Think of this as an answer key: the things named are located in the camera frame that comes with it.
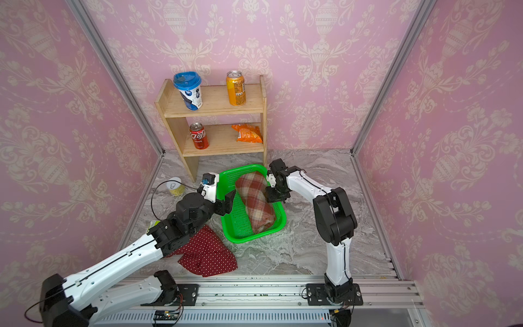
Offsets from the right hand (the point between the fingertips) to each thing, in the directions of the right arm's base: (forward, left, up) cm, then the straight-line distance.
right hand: (272, 198), depth 95 cm
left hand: (-8, +16, +20) cm, 27 cm away
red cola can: (+17, +30, +26) cm, 43 cm away
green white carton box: (-9, +52, 0) cm, 53 cm away
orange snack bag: (+21, +9, +22) cm, 32 cm away
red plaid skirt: (-9, +5, +3) cm, 11 cm away
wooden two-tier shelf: (+25, +22, +16) cm, 38 cm away
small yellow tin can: (+8, +46, +2) cm, 47 cm away
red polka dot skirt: (-24, +27, -1) cm, 36 cm away
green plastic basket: (-9, +17, -5) cm, 20 cm away
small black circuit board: (-42, +41, -7) cm, 59 cm away
